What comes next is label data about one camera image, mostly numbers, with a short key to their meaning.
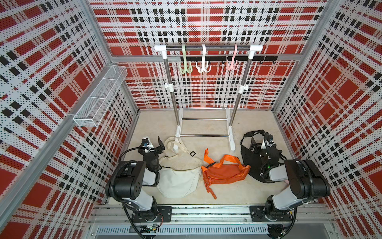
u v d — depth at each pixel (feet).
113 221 2.38
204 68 2.31
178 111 3.81
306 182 1.49
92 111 2.30
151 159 2.23
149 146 2.46
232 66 2.26
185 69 2.34
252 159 3.03
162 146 2.72
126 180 1.51
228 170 2.80
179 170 2.88
